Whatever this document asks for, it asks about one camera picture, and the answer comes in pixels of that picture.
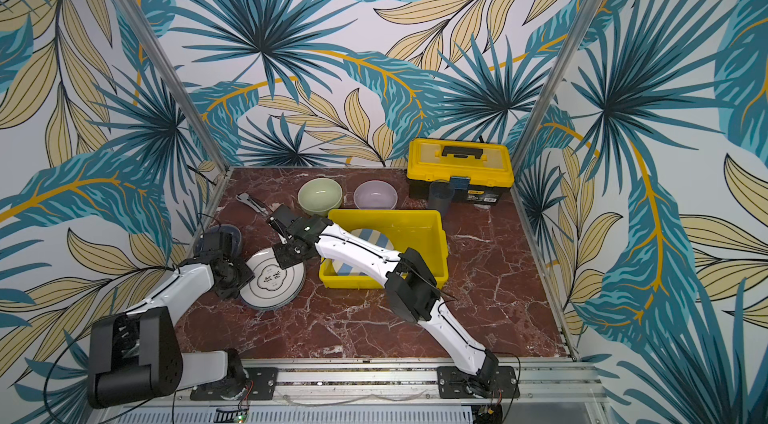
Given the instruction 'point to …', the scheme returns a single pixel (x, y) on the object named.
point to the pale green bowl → (319, 195)
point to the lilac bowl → (375, 195)
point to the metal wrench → (245, 197)
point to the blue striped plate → (345, 268)
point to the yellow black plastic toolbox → (480, 171)
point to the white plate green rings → (272, 287)
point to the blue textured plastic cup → (440, 194)
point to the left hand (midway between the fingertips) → (248, 278)
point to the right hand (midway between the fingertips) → (283, 261)
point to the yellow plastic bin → (392, 230)
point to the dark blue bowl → (221, 228)
